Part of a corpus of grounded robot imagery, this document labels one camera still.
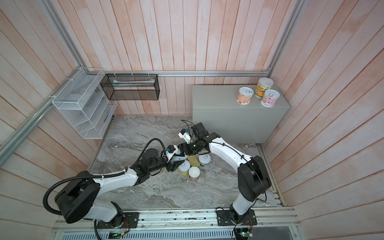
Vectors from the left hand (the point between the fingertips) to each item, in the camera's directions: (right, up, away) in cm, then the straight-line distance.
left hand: (180, 157), depth 82 cm
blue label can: (+15, -3, +8) cm, 17 cm away
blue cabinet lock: (+10, +16, -13) cm, 23 cm away
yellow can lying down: (+8, -4, +7) cm, 11 cm away
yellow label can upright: (+2, -7, +2) cm, 8 cm away
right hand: (-1, +2, 0) cm, 2 cm away
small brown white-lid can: (+8, -9, 0) cm, 12 cm away
